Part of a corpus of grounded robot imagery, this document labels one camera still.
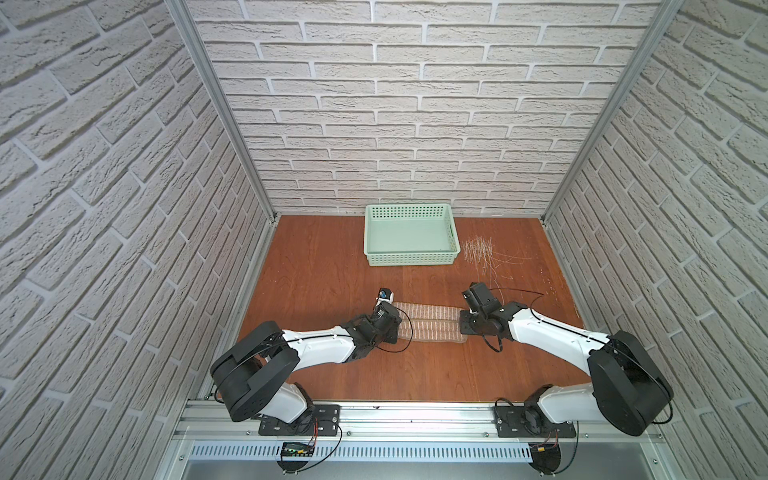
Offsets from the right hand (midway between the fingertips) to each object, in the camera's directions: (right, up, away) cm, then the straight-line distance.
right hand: (459, 324), depth 89 cm
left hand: (-21, +3, +1) cm, 21 cm away
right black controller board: (+17, -27, -19) cm, 37 cm away
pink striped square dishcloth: (-9, 0, +1) cm, 9 cm away
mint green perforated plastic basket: (-14, +28, +24) cm, 39 cm away
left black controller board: (-44, -26, -18) cm, 54 cm away
